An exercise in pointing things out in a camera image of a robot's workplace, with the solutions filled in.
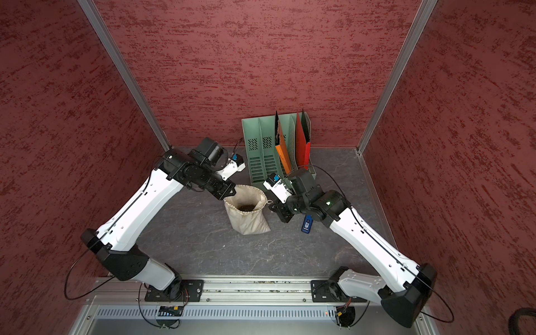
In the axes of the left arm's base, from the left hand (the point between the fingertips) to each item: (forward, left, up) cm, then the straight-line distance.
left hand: (229, 196), depth 69 cm
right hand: (-3, -15, -4) cm, 16 cm away
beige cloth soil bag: (-7, -6, +2) cm, 9 cm away
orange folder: (+22, -18, +3) cm, 28 cm away
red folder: (+23, -27, +1) cm, 36 cm away
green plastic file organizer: (+43, -8, -26) cm, 50 cm away
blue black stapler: (0, -30, -23) cm, 38 cm away
